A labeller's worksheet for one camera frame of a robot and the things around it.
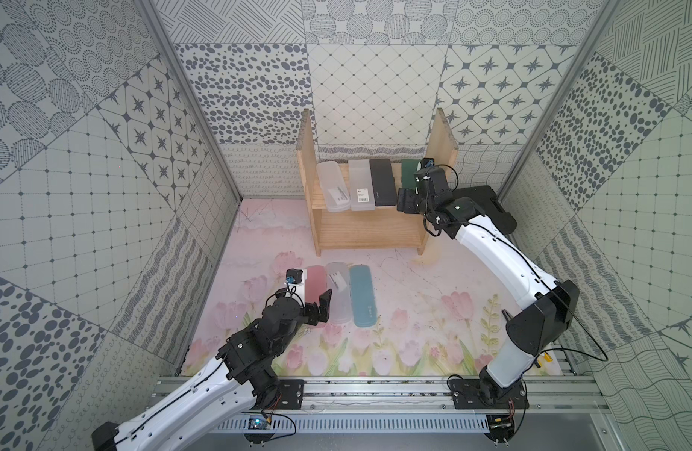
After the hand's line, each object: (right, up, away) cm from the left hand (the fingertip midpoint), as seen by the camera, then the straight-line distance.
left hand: (315, 284), depth 74 cm
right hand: (+29, +24, +8) cm, 38 cm away
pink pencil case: (-4, -5, +24) cm, 25 cm away
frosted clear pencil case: (+4, +28, +10) cm, 30 cm away
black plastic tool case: (+66, +24, +39) cm, 80 cm away
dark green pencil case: (+28, +34, +15) cm, 46 cm away
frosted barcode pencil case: (+13, +28, +12) cm, 33 cm away
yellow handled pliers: (+66, -23, +6) cm, 70 cm away
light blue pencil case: (+14, -9, +18) cm, 24 cm away
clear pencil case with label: (+5, -2, +22) cm, 22 cm away
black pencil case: (+19, +29, +13) cm, 37 cm away
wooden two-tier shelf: (+24, +14, +34) cm, 44 cm away
